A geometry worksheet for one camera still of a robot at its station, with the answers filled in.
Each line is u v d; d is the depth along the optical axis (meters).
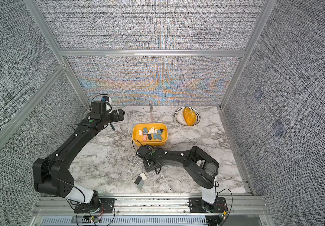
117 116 0.76
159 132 1.01
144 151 0.69
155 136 1.00
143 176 0.84
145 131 1.03
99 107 0.63
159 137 1.00
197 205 0.73
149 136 1.00
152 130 1.03
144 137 1.00
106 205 0.73
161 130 1.03
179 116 1.11
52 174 0.42
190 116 1.04
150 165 0.63
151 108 1.19
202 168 0.48
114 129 1.05
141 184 0.81
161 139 1.00
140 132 1.03
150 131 1.03
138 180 0.82
